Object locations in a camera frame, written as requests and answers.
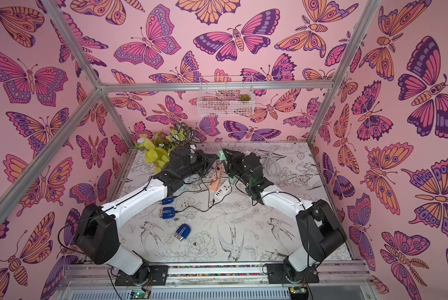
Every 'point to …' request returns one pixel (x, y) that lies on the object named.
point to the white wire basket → (226, 96)
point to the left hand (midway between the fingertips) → (222, 154)
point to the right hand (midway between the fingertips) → (221, 150)
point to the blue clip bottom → (183, 232)
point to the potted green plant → (156, 146)
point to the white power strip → (224, 189)
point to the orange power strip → (216, 177)
